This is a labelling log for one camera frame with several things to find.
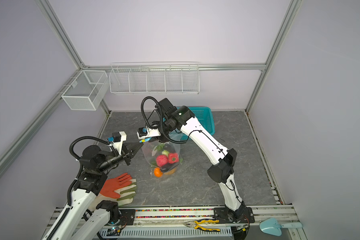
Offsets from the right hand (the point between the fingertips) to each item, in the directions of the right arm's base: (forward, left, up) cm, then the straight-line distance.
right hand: (151, 137), depth 72 cm
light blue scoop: (-34, -57, -26) cm, 71 cm away
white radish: (+1, -5, -18) cm, 19 cm away
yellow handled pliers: (-33, -21, -26) cm, 47 cm away
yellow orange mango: (-9, -8, -22) cm, 25 cm away
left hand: (-6, +3, +2) cm, 7 cm away
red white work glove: (-17, +19, -27) cm, 37 cm away
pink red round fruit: (-5, -4, -15) cm, 16 cm away
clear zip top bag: (-3, +3, -13) cm, 13 cm away
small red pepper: (-4, -10, -14) cm, 18 cm away
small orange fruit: (-9, -1, -21) cm, 23 cm away
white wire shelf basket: (+46, +4, +4) cm, 46 cm away
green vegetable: (+2, -2, -14) cm, 14 cm away
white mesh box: (+38, +49, 0) cm, 61 cm away
